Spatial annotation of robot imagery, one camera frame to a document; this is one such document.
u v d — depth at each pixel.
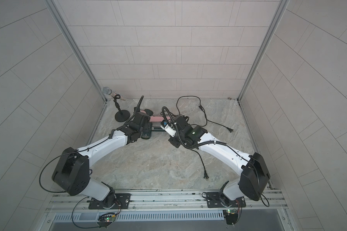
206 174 0.80
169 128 0.67
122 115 1.05
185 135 0.57
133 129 0.65
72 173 0.42
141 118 0.66
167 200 0.73
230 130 0.98
